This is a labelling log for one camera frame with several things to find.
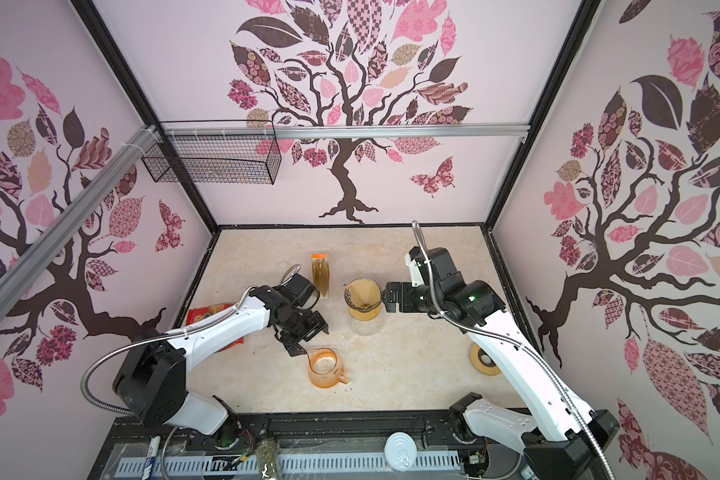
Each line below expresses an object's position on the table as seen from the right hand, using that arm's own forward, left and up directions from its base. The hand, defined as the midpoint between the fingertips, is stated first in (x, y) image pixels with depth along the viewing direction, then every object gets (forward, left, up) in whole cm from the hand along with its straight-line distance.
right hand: (398, 292), depth 72 cm
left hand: (-6, +21, -17) cm, 28 cm away
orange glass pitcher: (-10, +21, -26) cm, 35 cm away
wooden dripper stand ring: (+1, +8, -14) cm, 16 cm away
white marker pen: (-30, +60, -23) cm, 71 cm away
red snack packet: (+6, +61, -21) cm, 64 cm away
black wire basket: (+70, +72, -7) cm, 101 cm away
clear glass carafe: (+2, +8, -24) cm, 25 cm away
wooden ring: (-11, -25, -24) cm, 36 cm away
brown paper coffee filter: (+6, +8, -10) cm, 14 cm away
